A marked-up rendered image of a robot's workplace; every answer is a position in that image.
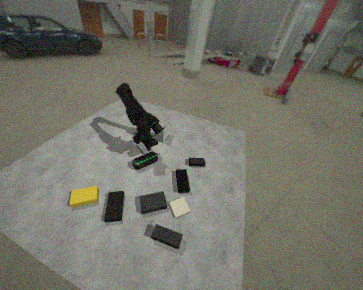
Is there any yellow box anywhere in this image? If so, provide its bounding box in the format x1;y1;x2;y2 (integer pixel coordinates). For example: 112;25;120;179
69;186;99;207

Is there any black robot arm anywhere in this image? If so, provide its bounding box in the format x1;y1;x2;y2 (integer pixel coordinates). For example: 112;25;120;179
116;83;164;144

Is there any beige square tile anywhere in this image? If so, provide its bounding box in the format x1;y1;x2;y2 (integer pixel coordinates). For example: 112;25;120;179
169;197;190;218

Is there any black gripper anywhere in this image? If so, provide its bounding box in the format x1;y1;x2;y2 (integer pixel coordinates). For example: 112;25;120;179
141;128;158;151

